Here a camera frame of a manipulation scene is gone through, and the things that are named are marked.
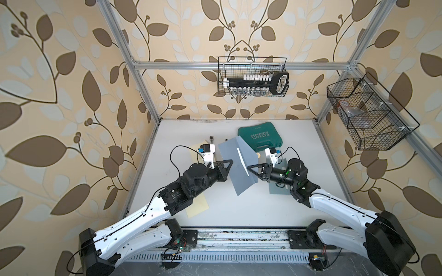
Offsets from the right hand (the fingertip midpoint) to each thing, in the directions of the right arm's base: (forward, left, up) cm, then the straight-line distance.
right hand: (247, 169), depth 73 cm
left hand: (0, +7, +9) cm, 11 cm away
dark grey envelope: (+4, +2, +4) cm, 6 cm away
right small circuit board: (-31, -29, -25) cm, 49 cm away
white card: (+2, +2, +3) cm, 5 cm away
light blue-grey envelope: (0, -15, -21) cm, 26 cm away
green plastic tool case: (+31, -13, -16) cm, 37 cm away
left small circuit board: (-30, +32, -19) cm, 48 cm away
